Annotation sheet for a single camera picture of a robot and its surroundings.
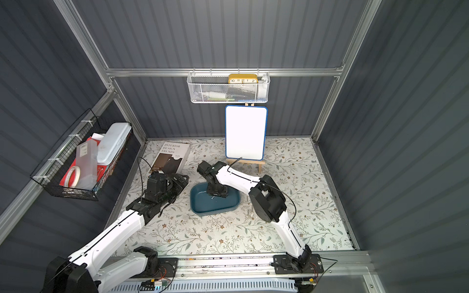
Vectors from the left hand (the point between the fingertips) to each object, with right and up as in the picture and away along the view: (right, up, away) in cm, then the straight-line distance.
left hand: (185, 181), depth 82 cm
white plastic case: (-29, +17, -8) cm, 34 cm away
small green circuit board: (-10, -39, -11) cm, 42 cm away
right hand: (+14, -7, +10) cm, 18 cm away
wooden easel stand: (+36, +8, +17) cm, 41 cm away
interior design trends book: (-15, +10, +23) cm, 30 cm away
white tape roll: (-32, +4, -20) cm, 38 cm away
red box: (-29, +6, -13) cm, 32 cm away
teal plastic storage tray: (+6, -13, +11) cm, 18 cm away
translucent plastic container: (-34, +10, -13) cm, 38 cm away
